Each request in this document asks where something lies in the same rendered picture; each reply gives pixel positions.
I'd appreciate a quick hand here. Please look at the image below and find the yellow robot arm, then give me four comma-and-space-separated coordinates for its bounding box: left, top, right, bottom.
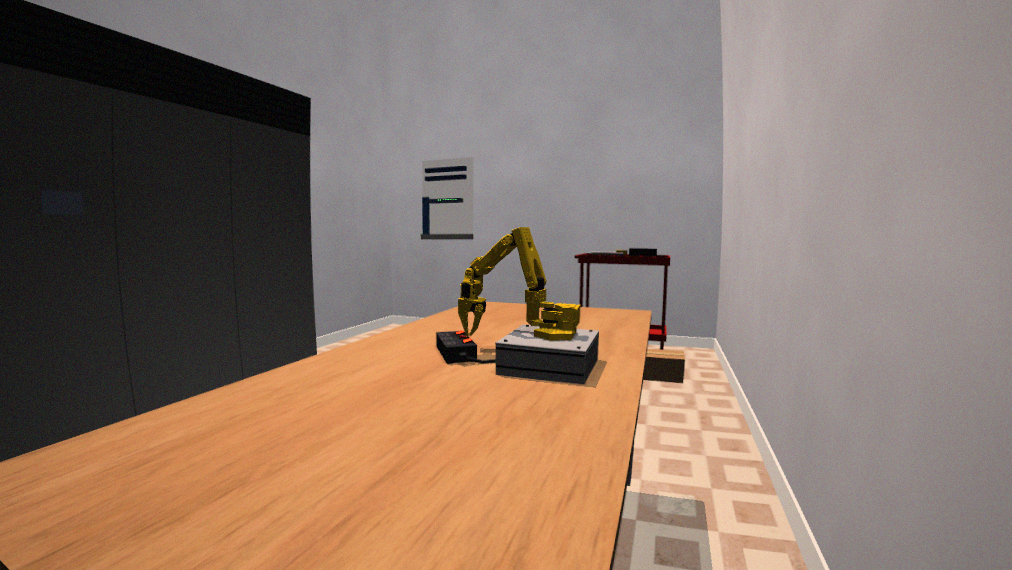
460, 227, 578, 341

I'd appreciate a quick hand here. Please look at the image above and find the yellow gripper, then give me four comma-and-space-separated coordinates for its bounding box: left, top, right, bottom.
458, 297, 486, 337

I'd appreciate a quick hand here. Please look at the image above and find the black power strip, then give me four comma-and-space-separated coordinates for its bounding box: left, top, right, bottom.
436, 331, 495, 364

